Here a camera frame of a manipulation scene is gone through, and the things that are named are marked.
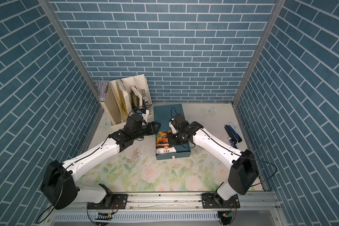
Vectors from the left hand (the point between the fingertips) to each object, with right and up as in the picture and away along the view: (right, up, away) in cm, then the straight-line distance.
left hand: (162, 126), depth 80 cm
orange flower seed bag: (0, -10, 0) cm, 10 cm away
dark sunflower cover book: (-21, +18, +20) cm, 34 cm away
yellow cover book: (-28, +16, +14) cm, 35 cm away
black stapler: (+47, -7, +20) cm, 51 cm away
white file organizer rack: (-36, +11, +14) cm, 40 cm away
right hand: (+4, -9, 0) cm, 10 cm away
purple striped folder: (-39, +24, +9) cm, 47 cm away
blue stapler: (+51, -8, +19) cm, 55 cm away
